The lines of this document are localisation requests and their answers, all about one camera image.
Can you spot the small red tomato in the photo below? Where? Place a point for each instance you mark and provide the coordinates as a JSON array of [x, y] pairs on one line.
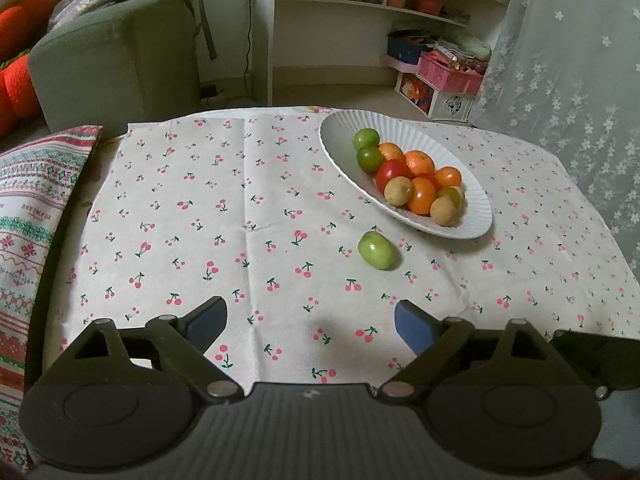
[[431, 178]]

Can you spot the orange cherry tomato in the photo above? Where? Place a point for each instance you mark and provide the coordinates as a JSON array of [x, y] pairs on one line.
[[448, 176]]

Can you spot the light green oval tomato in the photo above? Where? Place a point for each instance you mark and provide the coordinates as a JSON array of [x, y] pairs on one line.
[[377, 250]]

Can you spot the brown fruit lower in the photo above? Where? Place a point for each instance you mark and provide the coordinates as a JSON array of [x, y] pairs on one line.
[[444, 211]]

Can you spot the white ribbed oval plate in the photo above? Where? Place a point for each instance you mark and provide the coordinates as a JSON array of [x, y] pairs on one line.
[[335, 135]]

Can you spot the yellow brown fruit bottom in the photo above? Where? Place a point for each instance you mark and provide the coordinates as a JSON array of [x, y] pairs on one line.
[[460, 194]]

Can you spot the white bookshelf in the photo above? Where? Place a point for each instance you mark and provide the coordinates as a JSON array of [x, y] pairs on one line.
[[304, 42]]

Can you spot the red flower plush pillow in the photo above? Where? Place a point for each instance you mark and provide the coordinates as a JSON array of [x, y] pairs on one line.
[[22, 25]]

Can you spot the pink plastic basket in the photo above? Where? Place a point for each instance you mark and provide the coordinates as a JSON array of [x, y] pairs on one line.
[[446, 79]]

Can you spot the cherry print tablecloth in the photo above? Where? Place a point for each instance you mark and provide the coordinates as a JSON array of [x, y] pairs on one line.
[[246, 206]]

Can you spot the left orange mandarin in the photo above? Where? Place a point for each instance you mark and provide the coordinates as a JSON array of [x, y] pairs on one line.
[[391, 151]]

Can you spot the orange oval tomato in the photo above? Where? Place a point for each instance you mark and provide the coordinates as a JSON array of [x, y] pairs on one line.
[[422, 197]]

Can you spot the brown round fruit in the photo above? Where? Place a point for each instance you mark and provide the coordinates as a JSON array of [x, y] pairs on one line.
[[398, 191]]

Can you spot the right orange mandarin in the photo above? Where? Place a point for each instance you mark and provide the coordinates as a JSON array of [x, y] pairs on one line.
[[419, 163]]

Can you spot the white floral curtain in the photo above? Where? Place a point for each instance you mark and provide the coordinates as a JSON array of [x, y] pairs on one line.
[[564, 75]]

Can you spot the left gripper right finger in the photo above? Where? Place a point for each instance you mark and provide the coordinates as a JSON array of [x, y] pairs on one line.
[[435, 344]]

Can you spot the dark green tomato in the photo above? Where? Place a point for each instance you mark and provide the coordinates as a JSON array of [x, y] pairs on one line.
[[365, 138]]

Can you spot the round green tomato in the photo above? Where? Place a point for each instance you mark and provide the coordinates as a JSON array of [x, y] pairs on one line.
[[369, 159]]

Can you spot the patterned striped cushion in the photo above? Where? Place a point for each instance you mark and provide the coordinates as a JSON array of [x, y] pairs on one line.
[[37, 182]]

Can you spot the large red tomato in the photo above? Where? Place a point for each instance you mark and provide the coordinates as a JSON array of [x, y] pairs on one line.
[[389, 170]]

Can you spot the orange mandarin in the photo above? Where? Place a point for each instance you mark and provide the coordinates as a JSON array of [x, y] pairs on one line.
[[419, 163], [391, 151]]

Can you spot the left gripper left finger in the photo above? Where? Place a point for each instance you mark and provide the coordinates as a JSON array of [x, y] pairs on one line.
[[181, 344]]

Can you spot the dark blue box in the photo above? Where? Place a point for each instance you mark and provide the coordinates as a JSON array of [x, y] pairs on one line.
[[407, 45]]

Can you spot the olive orange tomato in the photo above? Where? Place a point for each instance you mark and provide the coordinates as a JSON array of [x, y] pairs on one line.
[[449, 193]]

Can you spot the white storage box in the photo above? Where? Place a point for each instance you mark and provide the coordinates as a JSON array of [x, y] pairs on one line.
[[437, 106]]

